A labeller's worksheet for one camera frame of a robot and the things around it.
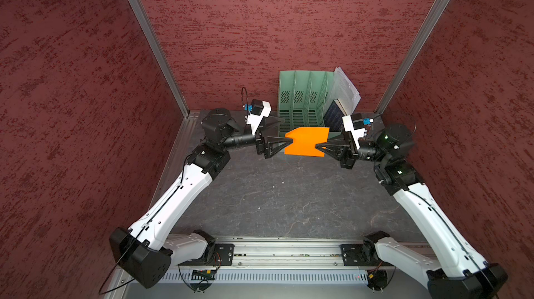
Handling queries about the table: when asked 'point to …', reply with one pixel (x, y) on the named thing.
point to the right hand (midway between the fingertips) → (314, 150)
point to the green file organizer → (302, 99)
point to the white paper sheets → (341, 88)
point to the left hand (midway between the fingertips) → (285, 133)
